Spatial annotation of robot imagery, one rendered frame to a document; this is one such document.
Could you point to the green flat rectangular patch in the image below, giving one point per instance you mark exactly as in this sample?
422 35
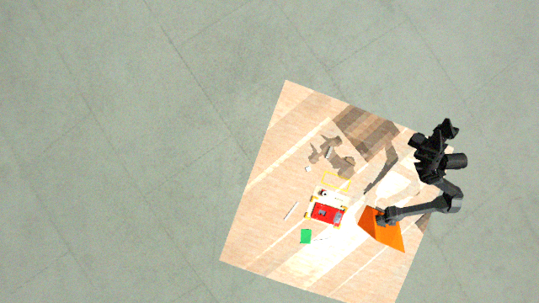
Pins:
306 236

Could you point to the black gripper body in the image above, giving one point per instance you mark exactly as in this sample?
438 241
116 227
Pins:
431 158

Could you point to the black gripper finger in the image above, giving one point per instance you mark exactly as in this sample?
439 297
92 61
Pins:
446 128
434 144

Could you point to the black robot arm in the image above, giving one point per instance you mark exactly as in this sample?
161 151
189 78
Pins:
449 202

